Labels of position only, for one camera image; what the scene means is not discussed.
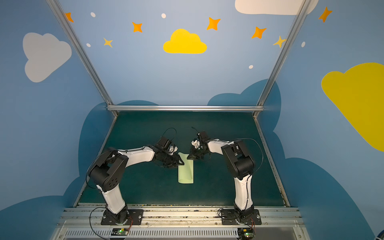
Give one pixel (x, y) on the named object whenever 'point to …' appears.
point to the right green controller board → (245, 232)
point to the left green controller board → (119, 231)
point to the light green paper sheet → (185, 171)
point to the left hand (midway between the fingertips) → (182, 165)
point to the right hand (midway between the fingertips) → (187, 156)
